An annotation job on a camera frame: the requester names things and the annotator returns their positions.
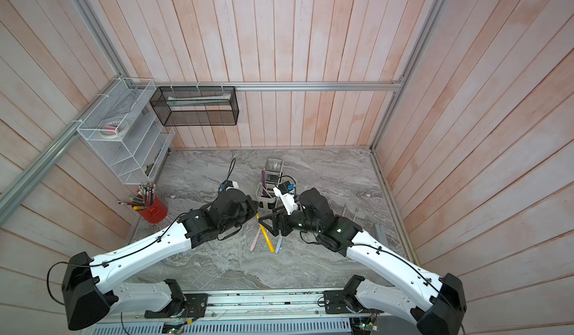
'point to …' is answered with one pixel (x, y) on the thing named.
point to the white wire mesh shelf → (137, 158)
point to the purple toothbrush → (264, 182)
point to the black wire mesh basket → (196, 105)
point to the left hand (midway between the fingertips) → (260, 207)
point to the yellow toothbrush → (266, 236)
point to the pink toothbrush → (255, 239)
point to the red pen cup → (156, 213)
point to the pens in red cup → (144, 198)
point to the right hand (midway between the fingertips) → (266, 215)
